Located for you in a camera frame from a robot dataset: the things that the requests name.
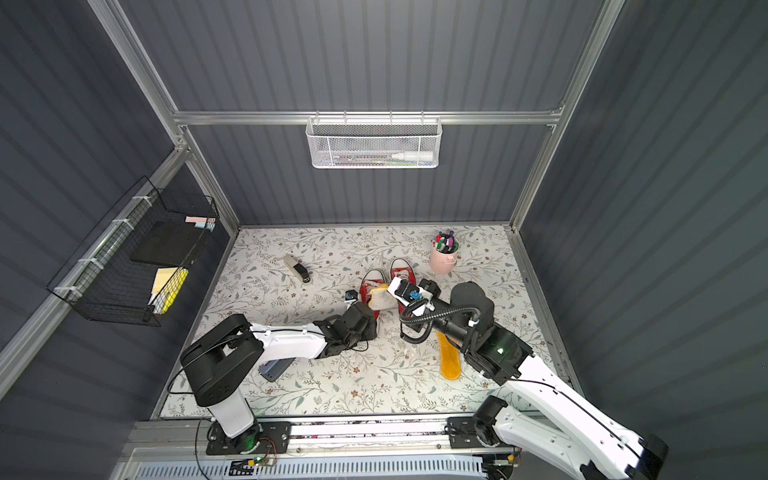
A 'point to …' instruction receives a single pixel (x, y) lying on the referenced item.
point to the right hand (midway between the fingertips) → (398, 284)
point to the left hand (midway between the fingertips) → (372, 323)
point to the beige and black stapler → (295, 268)
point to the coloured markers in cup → (445, 242)
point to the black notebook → (168, 243)
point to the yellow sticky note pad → (167, 286)
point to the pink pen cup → (442, 263)
